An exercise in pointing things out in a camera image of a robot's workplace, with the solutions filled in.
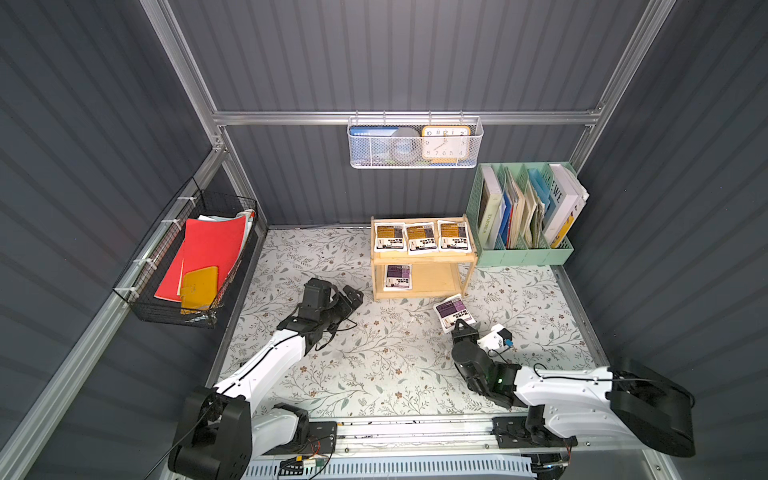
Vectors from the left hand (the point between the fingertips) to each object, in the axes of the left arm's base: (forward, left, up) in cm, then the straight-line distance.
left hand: (352, 301), depth 85 cm
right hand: (-5, -30, -1) cm, 30 cm away
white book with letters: (+29, -69, +14) cm, 76 cm away
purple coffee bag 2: (+14, -13, -8) cm, 21 cm away
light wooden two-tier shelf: (+8, -8, +9) cm, 14 cm away
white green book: (+29, -43, +12) cm, 53 cm away
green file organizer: (+29, -56, +7) cm, 63 cm away
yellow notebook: (-6, +33, +17) cm, 38 cm away
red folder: (+6, +36, +19) cm, 41 cm away
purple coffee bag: (-2, -28, -3) cm, 29 cm away
